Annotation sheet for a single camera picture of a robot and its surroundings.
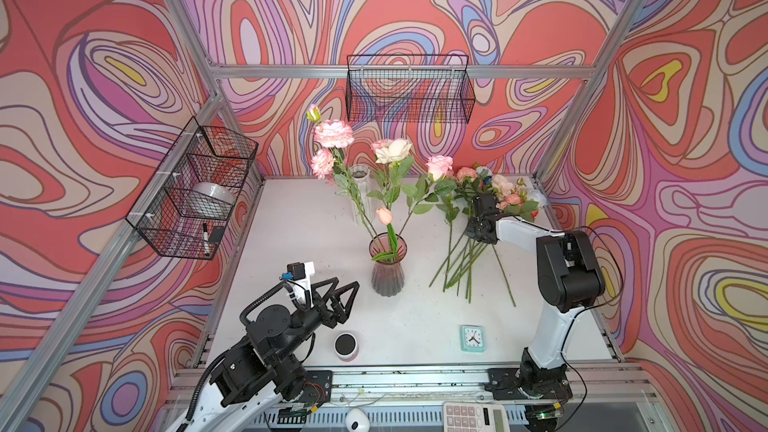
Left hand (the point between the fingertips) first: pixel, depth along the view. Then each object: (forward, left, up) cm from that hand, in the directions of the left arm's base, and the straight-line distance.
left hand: (352, 284), depth 66 cm
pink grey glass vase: (+13, -8, -22) cm, 27 cm away
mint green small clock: (-6, -31, -22) cm, 38 cm away
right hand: (+28, -40, -23) cm, 54 cm away
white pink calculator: (-23, -28, -22) cm, 43 cm away
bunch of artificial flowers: (+40, -52, -17) cm, 68 cm away
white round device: (-24, -1, -21) cm, 32 cm away
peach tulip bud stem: (+15, -7, +6) cm, 18 cm away
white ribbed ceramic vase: (+17, -3, +4) cm, 18 cm away
